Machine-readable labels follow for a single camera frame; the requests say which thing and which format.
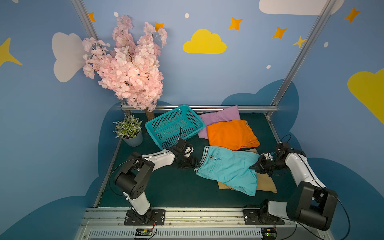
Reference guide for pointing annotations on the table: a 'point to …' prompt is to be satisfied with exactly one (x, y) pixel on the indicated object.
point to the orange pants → (233, 135)
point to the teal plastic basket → (181, 123)
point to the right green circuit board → (268, 233)
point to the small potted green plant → (130, 130)
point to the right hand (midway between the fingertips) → (253, 166)
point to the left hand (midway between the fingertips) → (196, 164)
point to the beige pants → (264, 183)
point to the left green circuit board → (143, 232)
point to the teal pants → (231, 167)
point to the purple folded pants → (230, 114)
